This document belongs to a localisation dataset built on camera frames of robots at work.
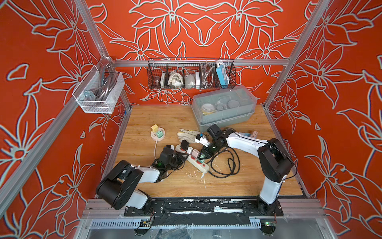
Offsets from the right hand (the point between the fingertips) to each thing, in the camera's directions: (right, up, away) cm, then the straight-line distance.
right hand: (198, 156), depth 85 cm
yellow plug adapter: (-29, +16, +13) cm, 36 cm away
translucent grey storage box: (+20, +30, +13) cm, 38 cm away
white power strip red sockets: (+1, -5, -2) cm, 5 cm away
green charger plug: (+2, +1, -2) cm, 3 cm away
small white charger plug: (-5, +3, +3) cm, 7 cm away
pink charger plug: (-2, +2, 0) cm, 3 cm away
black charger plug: (-8, +6, +6) cm, 12 cm away
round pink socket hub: (-29, +10, +14) cm, 34 cm away
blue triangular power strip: (+33, +12, +13) cm, 37 cm away
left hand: (-6, -1, +3) cm, 7 cm away
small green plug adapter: (-25, +12, +10) cm, 29 cm away
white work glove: (-5, +10, +15) cm, 19 cm away
